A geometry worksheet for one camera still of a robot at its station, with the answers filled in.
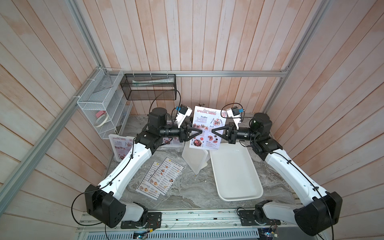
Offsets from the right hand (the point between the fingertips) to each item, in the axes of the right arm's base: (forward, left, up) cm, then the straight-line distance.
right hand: (212, 132), depth 65 cm
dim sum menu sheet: (-7, +25, -35) cm, 43 cm away
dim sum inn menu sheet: (-14, +36, -34) cm, 52 cm away
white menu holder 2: (+5, +56, -21) cm, 60 cm away
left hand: (0, +6, 0) cm, 6 cm away
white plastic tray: (-5, -17, -34) cm, 39 cm away
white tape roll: (+10, +57, -6) cm, 58 cm away
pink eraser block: (+17, +61, -5) cm, 63 cm away
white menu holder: (-6, +17, 0) cm, 18 cm away
